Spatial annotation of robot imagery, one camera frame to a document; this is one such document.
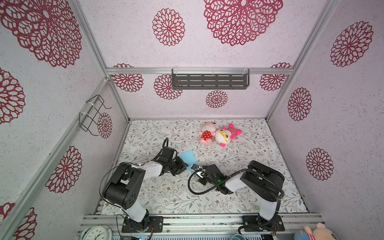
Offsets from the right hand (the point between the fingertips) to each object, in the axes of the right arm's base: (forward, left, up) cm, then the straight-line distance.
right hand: (195, 168), depth 92 cm
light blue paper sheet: (+10, +5, -5) cm, 12 cm away
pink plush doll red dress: (+26, -8, +5) cm, 28 cm away
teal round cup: (-34, -20, +2) cm, 40 cm away
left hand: (0, +4, +1) cm, 4 cm away
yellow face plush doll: (+21, -18, +6) cm, 29 cm away
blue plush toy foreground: (-33, -47, +5) cm, 58 cm away
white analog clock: (-35, +42, +4) cm, 55 cm away
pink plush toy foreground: (-32, -56, +4) cm, 64 cm away
